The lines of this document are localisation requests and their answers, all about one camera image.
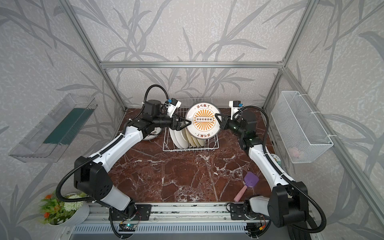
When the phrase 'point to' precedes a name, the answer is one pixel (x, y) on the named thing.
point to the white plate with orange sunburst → (204, 124)
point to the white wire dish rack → (168, 144)
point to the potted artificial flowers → (56, 212)
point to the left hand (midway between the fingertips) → (186, 121)
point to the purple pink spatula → (251, 179)
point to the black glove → (296, 233)
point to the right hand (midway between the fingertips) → (215, 114)
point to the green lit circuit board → (127, 227)
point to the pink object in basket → (294, 151)
